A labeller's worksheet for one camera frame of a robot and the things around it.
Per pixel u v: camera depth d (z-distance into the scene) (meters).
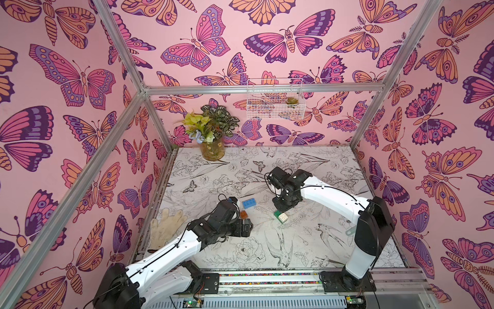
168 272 0.48
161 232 0.87
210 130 1.03
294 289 0.73
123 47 0.78
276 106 1.06
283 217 0.88
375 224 0.42
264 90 0.94
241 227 0.70
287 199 0.70
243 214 0.92
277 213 0.91
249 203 0.95
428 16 0.70
